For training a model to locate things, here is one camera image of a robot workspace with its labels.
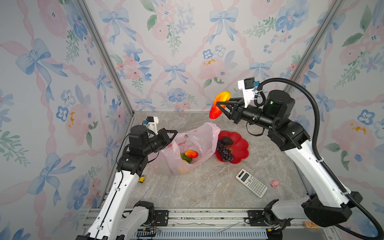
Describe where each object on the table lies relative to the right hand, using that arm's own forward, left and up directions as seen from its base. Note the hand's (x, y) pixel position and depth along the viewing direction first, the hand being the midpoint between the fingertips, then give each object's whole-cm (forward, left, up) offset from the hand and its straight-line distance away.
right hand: (219, 101), depth 55 cm
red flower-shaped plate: (+10, -20, -48) cm, 53 cm away
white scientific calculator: (-13, -23, -49) cm, 56 cm away
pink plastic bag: (-9, +23, -31) cm, 39 cm away
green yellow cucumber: (0, +15, -45) cm, 47 cm away
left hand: (-1, +17, -16) cm, 23 cm away
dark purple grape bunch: (+4, -9, -45) cm, 46 cm away
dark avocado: (+13, -11, -45) cm, 48 cm away
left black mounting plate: (-31, +26, -49) cm, 63 cm away
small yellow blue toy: (-12, +39, -47) cm, 62 cm away
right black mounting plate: (-30, -21, -49) cm, 61 cm away
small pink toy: (-13, -35, -49) cm, 61 cm away
